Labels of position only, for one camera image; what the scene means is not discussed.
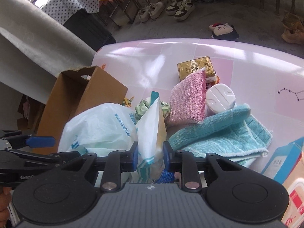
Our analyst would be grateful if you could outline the green floral scrunchie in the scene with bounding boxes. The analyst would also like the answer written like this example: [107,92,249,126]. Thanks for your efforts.
[135,97,171,121]

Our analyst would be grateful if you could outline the pink checkered tablecloth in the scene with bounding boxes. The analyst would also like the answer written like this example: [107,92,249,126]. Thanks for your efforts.
[92,38,303,154]

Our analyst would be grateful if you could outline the white cotton swab bag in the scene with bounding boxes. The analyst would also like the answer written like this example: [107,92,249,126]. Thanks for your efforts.
[134,91,166,183]

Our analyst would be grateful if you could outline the white yogurt cup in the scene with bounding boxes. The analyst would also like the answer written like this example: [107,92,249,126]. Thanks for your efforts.
[205,83,236,117]

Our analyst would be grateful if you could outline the polka dot cloth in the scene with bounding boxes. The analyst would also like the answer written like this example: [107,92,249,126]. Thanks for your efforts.
[41,0,99,25]

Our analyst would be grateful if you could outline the gold foil packet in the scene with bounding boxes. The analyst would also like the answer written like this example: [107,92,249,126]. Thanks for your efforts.
[177,56,217,83]

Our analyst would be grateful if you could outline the brown white sneaker right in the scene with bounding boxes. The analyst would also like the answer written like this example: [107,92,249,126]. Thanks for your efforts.
[174,0,195,22]

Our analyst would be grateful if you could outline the pink scrubbing sponge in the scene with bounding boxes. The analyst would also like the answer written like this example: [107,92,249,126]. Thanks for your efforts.
[167,68,206,127]

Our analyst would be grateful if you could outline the white plastic bag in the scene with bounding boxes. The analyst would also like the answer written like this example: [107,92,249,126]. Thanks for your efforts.
[58,102,137,157]

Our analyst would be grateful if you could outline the red white package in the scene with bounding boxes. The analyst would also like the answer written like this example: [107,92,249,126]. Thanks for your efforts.
[281,153,303,227]

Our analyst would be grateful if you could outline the brown cardboard box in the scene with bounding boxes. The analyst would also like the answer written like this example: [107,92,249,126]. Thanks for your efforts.
[32,66,128,155]

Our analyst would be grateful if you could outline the yellow green hair clip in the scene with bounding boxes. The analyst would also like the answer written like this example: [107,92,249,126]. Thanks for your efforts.
[122,96,134,108]

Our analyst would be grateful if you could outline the brown white sneaker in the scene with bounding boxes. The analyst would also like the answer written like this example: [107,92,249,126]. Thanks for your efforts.
[165,0,183,16]
[174,0,195,22]

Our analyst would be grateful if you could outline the black suitcase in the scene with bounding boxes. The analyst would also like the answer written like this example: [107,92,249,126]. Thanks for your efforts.
[64,9,116,51]

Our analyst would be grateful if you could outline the teal striped cloth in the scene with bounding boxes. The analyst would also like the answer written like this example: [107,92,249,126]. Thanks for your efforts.
[169,104,273,167]

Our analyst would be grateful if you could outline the tan shoes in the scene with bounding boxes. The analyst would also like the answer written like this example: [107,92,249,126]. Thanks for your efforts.
[281,12,303,45]

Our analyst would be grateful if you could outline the blue white carton box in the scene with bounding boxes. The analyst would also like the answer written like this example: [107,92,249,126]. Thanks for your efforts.
[261,137,303,184]

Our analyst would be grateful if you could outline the person hand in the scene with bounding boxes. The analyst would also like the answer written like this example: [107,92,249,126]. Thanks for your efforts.
[0,187,11,227]

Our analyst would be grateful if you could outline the black white plush toy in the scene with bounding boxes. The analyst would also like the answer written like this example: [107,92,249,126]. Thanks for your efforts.
[209,23,240,41]

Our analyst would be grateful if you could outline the brown white sneaker left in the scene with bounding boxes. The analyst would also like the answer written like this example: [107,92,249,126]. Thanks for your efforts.
[165,0,183,16]

